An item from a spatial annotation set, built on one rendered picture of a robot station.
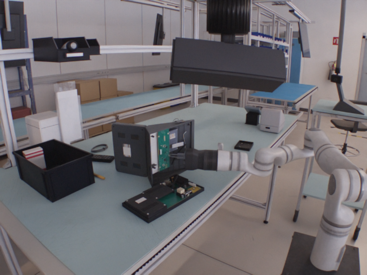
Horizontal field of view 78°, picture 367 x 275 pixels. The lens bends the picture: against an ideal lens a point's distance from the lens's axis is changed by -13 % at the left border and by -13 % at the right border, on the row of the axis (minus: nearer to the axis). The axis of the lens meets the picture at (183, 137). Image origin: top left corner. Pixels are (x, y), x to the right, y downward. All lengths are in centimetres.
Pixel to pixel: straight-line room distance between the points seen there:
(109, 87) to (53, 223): 398
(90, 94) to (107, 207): 368
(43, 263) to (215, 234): 177
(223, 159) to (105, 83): 388
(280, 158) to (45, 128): 97
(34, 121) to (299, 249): 118
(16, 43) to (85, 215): 196
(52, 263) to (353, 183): 80
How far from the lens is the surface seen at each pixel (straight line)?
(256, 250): 220
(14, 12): 258
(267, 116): 163
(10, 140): 130
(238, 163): 91
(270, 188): 232
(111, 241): 73
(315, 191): 254
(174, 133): 99
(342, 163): 89
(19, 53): 126
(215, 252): 214
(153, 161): 94
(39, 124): 120
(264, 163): 92
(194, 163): 92
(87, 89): 441
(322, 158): 94
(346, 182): 76
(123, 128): 100
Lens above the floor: 147
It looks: 19 degrees down
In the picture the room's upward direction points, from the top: straight up
